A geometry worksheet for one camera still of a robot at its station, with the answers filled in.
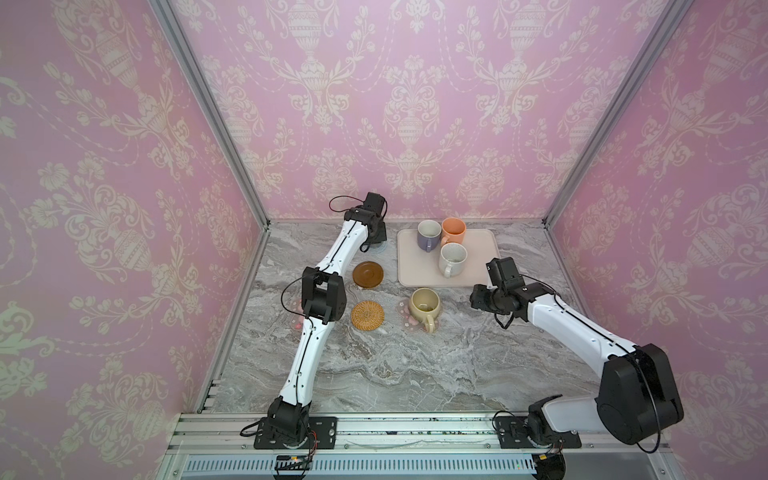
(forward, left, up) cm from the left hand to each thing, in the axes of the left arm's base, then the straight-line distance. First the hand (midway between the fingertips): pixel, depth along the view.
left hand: (377, 236), depth 106 cm
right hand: (-25, -31, +2) cm, 40 cm away
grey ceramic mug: (-6, -2, +7) cm, 9 cm away
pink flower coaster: (-29, -12, -8) cm, 32 cm away
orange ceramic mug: (+3, -27, +1) cm, 27 cm away
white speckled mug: (-7, -27, -3) cm, 28 cm away
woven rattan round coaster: (-27, +2, -8) cm, 28 cm away
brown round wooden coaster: (-10, +3, -9) cm, 14 cm away
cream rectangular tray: (-9, -15, -7) cm, 19 cm away
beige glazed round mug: (-24, -16, -5) cm, 29 cm away
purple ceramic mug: (+5, -19, -3) cm, 20 cm away
